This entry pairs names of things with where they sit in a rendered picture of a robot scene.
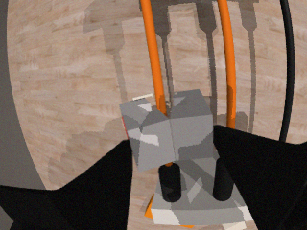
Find orange rectangular block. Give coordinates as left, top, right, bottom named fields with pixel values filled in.
left=145, top=193, right=193, bottom=229

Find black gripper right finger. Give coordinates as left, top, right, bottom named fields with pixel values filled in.
left=212, top=124, right=307, bottom=230

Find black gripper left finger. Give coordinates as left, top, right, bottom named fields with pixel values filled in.
left=0, top=139, right=133, bottom=230

